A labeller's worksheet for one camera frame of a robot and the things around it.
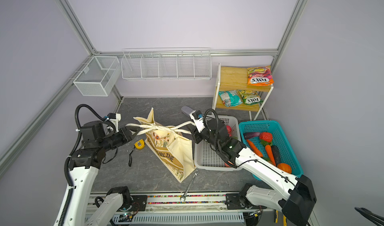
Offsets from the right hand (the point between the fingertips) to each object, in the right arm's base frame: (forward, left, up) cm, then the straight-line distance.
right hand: (190, 125), depth 71 cm
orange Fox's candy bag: (+26, -38, +9) cm, 47 cm away
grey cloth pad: (+30, +5, -24) cm, 39 cm away
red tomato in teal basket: (+6, -45, -22) cm, 51 cm away
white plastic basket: (-5, -9, -27) cm, 29 cm away
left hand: (-3, +24, 0) cm, 24 cm away
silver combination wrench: (-26, +4, -28) cm, 38 cm away
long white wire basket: (+47, +15, +4) cm, 50 cm away
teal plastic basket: (-6, -54, -21) cm, 58 cm away
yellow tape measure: (+2, +33, -24) cm, 41 cm away
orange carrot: (-3, -46, -25) cm, 52 cm away
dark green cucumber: (-5, -50, -25) cm, 56 cm away
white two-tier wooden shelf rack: (+29, -26, +5) cm, 39 cm away
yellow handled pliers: (-35, -44, -27) cm, 62 cm away
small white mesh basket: (+34, +60, +2) cm, 69 cm away
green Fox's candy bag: (+27, -37, -9) cm, 46 cm away
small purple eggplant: (+8, -36, -24) cm, 44 cm away
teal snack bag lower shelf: (+26, -24, -8) cm, 37 cm away
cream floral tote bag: (-13, +7, -4) cm, 15 cm away
